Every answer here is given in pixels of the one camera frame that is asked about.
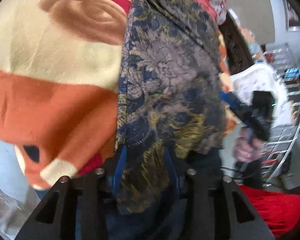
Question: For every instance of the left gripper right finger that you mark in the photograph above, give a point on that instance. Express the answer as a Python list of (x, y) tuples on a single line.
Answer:
[(216, 208)]

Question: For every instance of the orange cream red blanket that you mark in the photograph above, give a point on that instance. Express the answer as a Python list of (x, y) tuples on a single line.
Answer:
[(59, 83)]

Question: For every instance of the dark floral patterned garment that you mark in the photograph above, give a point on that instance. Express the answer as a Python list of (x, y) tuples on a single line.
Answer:
[(169, 90)]

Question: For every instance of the right red heart cushion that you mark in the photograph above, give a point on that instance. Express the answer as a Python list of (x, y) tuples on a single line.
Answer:
[(206, 6)]

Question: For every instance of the white metal rack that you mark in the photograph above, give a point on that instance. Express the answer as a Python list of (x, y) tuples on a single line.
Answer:
[(284, 134)]

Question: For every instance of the red clothing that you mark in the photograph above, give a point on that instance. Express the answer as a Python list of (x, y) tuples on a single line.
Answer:
[(280, 211)]

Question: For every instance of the white floral quilt bundle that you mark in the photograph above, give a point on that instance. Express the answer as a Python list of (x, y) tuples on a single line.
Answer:
[(264, 77)]

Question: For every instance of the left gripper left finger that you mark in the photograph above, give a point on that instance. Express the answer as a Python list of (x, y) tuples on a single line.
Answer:
[(77, 204)]

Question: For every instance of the person's right hand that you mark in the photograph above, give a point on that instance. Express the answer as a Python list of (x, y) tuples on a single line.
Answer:
[(244, 151)]

